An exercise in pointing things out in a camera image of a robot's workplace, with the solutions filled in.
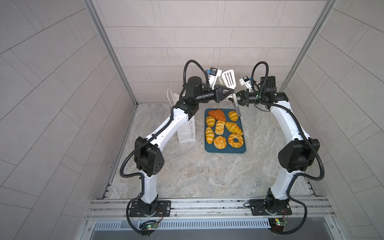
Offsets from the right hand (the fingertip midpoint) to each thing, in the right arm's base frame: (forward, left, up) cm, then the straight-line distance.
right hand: (231, 99), depth 73 cm
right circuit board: (-48, -17, -35) cm, 62 cm away
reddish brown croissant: (+16, +2, -29) cm, 33 cm away
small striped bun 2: (+10, +8, -29) cm, 32 cm away
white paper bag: (-3, +24, -22) cm, 32 cm away
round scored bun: (-7, +4, -30) cm, 31 cm away
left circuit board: (-46, +40, -30) cm, 68 cm away
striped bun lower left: (-1, +10, -29) cm, 31 cm away
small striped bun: (+16, -9, -32) cm, 37 cm away
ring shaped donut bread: (-8, -4, -31) cm, 32 cm away
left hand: (-3, 0, +9) cm, 9 cm away
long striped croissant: (+3, -6, -29) cm, 29 cm away
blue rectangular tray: (+2, 0, -30) cm, 30 cm away
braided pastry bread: (+4, +3, -28) cm, 29 cm away
